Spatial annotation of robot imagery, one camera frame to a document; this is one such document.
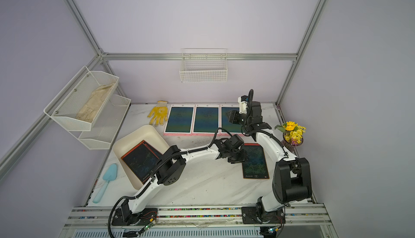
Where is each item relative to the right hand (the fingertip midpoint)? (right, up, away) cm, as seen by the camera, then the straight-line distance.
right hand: (230, 115), depth 87 cm
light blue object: (-66, -33, -1) cm, 74 cm away
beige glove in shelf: (-69, +3, -11) cm, 70 cm away
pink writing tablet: (-14, -3, +25) cm, 28 cm away
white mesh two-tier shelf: (-74, -11, +3) cm, 75 cm away
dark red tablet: (-51, -25, +4) cm, 57 cm away
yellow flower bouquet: (+28, -5, -12) cm, 31 cm away
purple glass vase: (+27, -12, -13) cm, 32 cm away
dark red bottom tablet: (+15, -29, +3) cm, 33 cm away
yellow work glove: (-48, +2, +27) cm, 55 cm away
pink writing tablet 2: (-2, -4, +24) cm, 24 cm away
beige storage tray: (-53, -11, +16) cm, 56 cm away
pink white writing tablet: (-33, -3, +24) cm, 41 cm away
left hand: (+9, -26, +1) cm, 27 cm away
